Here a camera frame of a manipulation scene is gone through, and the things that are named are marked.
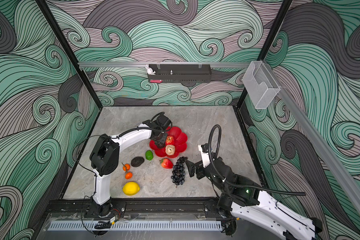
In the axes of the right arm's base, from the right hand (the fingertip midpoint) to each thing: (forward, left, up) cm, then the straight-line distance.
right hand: (194, 158), depth 67 cm
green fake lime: (+11, +25, -20) cm, 34 cm away
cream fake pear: (+12, +12, -15) cm, 22 cm away
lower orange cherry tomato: (-2, +36, -21) cm, 41 cm away
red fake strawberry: (+5, +15, -19) cm, 25 cm away
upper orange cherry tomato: (+3, +38, -20) cm, 42 cm away
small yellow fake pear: (+20, +13, -16) cm, 29 cm away
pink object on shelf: (+46, +21, +9) cm, 52 cm away
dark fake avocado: (+6, +32, -18) cm, 37 cm away
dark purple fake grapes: (0, +7, -21) cm, 22 cm away
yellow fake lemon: (-9, +32, -19) cm, 38 cm away
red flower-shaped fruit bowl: (+24, +6, -23) cm, 34 cm away
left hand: (+22, +19, -16) cm, 33 cm away
